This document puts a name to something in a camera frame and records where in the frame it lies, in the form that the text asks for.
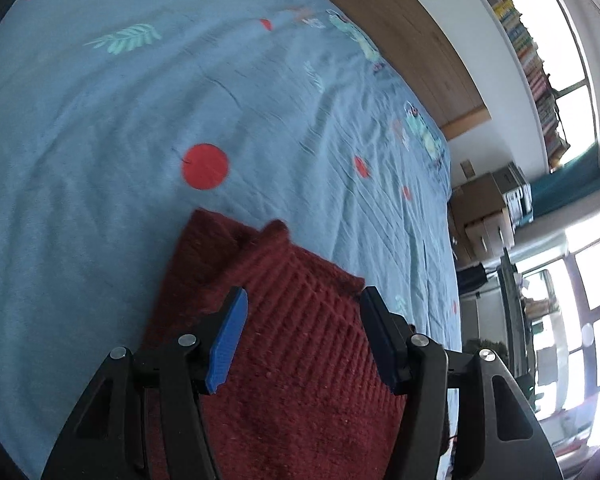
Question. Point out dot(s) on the teal curtain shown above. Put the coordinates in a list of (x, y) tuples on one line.
[(570, 180)]

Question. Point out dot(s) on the row of books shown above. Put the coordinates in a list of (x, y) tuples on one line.
[(525, 60)]

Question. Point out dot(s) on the blue printed blanket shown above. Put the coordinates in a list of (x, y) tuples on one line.
[(105, 135)]

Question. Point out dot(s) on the wall switch plate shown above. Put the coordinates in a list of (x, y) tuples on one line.
[(467, 168)]

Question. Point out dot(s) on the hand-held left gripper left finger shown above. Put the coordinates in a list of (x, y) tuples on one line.
[(227, 340)]

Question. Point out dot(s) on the white printer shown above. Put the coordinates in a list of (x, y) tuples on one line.
[(517, 195)]

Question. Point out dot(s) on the wooden headboard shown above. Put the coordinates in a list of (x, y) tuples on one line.
[(405, 35)]

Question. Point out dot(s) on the dark red knitted sweater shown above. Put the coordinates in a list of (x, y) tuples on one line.
[(305, 360)]

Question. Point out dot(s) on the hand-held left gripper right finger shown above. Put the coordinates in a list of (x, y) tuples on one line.
[(380, 340)]

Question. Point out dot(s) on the wooden dresser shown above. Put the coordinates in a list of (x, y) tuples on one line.
[(480, 200)]

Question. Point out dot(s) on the black bag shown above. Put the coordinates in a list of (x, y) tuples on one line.
[(472, 277)]

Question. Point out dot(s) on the round white lamp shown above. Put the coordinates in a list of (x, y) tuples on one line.
[(587, 335)]

